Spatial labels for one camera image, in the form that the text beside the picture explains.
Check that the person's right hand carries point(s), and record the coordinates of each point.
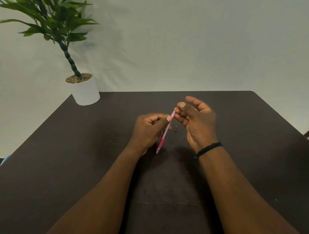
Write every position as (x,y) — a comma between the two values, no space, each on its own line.
(201,123)

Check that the person's left hand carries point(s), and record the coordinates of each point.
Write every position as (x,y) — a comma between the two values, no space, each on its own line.
(144,133)

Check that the pink mechanical pencil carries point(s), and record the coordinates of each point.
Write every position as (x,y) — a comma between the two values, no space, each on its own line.
(161,143)

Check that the person's left forearm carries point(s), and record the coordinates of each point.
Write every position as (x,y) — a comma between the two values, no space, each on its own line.
(103,192)

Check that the person's right forearm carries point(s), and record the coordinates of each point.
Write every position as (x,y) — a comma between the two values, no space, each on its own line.
(241,197)

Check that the black wristband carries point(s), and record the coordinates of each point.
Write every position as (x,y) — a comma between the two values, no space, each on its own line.
(208,149)

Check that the white plant pot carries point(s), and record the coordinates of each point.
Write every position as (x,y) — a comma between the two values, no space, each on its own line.
(85,92)

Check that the green artificial plant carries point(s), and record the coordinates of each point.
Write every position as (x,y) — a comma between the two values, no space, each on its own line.
(58,21)

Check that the blue object on floor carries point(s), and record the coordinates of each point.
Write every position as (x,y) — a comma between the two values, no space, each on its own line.
(4,160)

